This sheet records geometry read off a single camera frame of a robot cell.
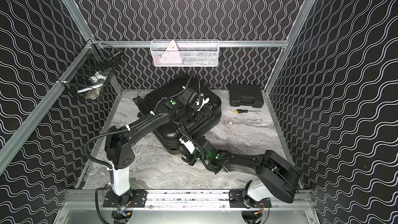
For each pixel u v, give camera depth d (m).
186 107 0.64
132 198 0.74
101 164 0.51
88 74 0.92
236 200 0.73
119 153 0.47
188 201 0.75
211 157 0.64
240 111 1.07
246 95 1.10
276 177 0.43
